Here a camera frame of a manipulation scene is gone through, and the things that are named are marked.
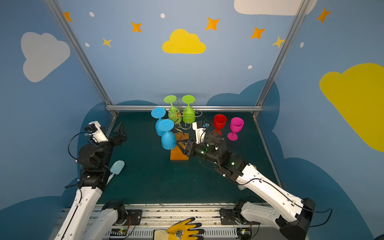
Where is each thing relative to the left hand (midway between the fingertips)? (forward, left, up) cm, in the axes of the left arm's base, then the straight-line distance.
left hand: (111, 124), depth 68 cm
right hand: (-8, -32, -1) cm, 33 cm away
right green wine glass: (+18, -35, -10) cm, 41 cm away
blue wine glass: (0, -25, -10) cm, 27 cm away
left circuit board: (-38, -1, -38) cm, 54 cm away
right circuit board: (-38, -64, -38) cm, 84 cm away
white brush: (-16, -66, -34) cm, 76 cm away
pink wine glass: (+18, -66, -19) cm, 70 cm away
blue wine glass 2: (+10, -20, -2) cm, 22 cm away
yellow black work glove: (-37, -34, -32) cm, 60 cm away
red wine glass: (+22, -56, -20) cm, 63 cm away
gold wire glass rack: (+2, -32, -2) cm, 33 cm away
